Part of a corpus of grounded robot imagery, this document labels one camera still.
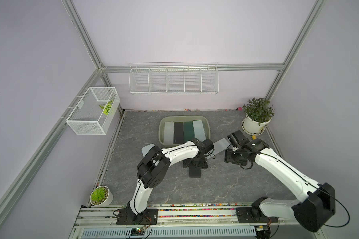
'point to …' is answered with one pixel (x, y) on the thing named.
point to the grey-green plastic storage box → (205, 120)
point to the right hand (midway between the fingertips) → (228, 158)
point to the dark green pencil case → (189, 132)
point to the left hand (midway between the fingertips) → (196, 167)
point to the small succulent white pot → (100, 196)
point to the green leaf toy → (106, 107)
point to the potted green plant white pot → (259, 112)
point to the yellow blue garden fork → (254, 137)
